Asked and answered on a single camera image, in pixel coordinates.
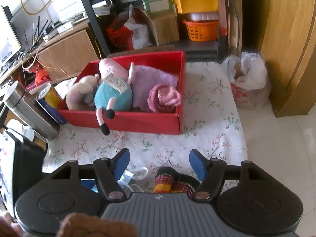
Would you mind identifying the pink knitted hat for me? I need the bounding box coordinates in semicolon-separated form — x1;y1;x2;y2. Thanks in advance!
147;84;182;113

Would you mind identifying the purple towel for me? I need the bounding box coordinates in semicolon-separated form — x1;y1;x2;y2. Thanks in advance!
131;65;178;112

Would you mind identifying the baby doll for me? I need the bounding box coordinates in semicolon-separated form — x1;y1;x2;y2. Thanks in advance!
65;74;100;111

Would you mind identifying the striped knitted sock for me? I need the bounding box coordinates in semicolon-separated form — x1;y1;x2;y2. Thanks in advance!
153;167;200;198

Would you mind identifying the stainless steel thermos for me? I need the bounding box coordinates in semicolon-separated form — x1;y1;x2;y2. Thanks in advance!
3;80;60;141

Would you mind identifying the blue yellow drink can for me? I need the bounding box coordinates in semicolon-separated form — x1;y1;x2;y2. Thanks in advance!
36;83;67;125

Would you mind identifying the white plastic bag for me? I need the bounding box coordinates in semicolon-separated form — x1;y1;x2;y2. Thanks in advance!
221;52;271;110

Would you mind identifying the television monitor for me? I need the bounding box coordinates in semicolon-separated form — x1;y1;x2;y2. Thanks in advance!
0;5;21;67

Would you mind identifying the wooden tv cabinet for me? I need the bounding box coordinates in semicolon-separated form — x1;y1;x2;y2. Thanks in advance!
1;19;99;83

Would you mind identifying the wooden stool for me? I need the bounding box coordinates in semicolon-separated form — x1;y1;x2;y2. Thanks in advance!
108;44;175;58

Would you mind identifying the black wifi router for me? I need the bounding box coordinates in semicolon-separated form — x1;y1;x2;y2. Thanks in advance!
21;16;62;48

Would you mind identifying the orange plastic basket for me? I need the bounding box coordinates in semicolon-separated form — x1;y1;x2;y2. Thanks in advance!
183;20;219;42

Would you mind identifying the red white bag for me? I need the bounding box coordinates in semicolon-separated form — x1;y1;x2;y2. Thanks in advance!
105;4;152;51

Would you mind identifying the brown cardboard carton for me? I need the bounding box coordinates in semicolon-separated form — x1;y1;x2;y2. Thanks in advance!
141;10;179;45

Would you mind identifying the wooden cupboard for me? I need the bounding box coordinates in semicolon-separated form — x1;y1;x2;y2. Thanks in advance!
244;0;316;118

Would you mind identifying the green box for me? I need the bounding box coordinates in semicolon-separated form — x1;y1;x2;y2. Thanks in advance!
142;0;174;15

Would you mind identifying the yellow box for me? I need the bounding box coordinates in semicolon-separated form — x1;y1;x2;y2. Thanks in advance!
172;0;218;14

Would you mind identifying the black metal shelf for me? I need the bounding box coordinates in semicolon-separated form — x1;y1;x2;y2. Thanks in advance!
81;0;229;62

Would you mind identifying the yellow cable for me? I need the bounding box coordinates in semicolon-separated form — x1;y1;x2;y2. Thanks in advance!
13;0;74;80

